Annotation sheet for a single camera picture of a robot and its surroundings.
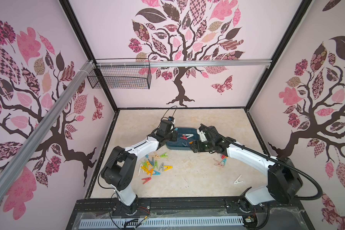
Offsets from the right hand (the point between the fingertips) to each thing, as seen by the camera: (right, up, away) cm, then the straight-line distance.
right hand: (194, 145), depth 86 cm
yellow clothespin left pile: (-17, -14, +2) cm, 22 cm away
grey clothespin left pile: (-20, -14, +2) cm, 25 cm away
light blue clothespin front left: (-24, -17, 0) cm, 29 cm away
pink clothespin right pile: (+16, -12, +2) cm, 20 cm away
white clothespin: (-1, +5, +16) cm, 17 cm away
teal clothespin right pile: (+20, -11, +4) cm, 23 cm away
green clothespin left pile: (-19, -8, +7) cm, 22 cm away
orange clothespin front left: (-27, -16, 0) cm, 31 cm away
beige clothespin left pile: (-24, -8, +7) cm, 27 cm away
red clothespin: (-29, -20, -3) cm, 35 cm away
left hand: (-12, +6, +7) cm, 15 cm away
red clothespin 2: (-6, +3, +15) cm, 16 cm away
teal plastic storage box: (-5, +4, +15) cm, 17 cm away
